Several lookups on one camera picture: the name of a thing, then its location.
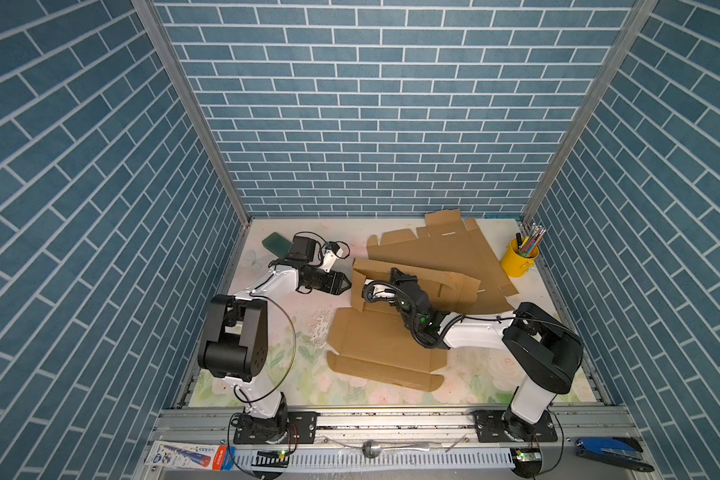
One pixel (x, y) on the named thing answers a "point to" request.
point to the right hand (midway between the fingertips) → (396, 263)
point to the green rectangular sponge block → (277, 244)
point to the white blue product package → (194, 456)
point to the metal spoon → (373, 449)
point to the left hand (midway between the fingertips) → (342, 281)
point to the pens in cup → (528, 246)
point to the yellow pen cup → (514, 264)
